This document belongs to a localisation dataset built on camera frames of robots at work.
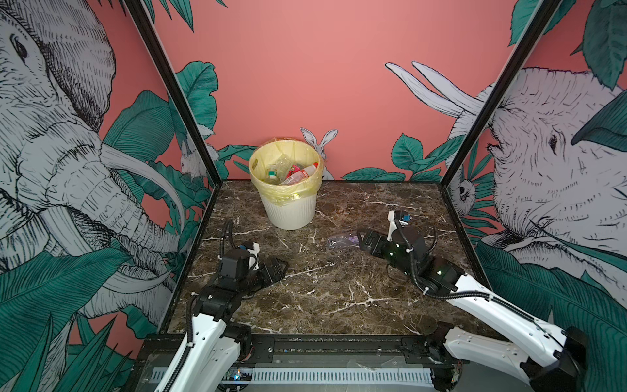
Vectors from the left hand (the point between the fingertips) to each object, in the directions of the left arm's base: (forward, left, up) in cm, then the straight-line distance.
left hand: (280, 266), depth 75 cm
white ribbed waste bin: (+23, -4, -4) cm, 23 cm away
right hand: (+6, -26, +9) cm, 28 cm away
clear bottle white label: (+40, +4, +3) cm, 41 cm away
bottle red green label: (+37, -4, +8) cm, 38 cm away
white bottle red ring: (+32, -8, +10) cm, 34 cm away
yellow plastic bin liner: (+44, +7, +9) cm, 45 cm away
